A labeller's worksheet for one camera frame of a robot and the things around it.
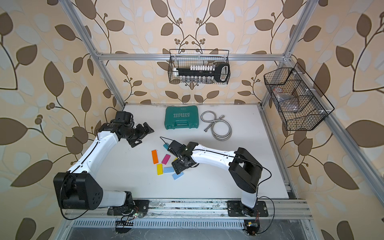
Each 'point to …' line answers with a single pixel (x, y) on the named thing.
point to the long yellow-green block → (176, 158)
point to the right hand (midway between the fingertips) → (182, 165)
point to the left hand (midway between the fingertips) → (146, 133)
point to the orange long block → (155, 156)
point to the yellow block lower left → (159, 167)
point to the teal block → (166, 146)
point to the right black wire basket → (301, 105)
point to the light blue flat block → (168, 169)
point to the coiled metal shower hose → (221, 129)
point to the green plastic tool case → (181, 117)
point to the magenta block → (166, 159)
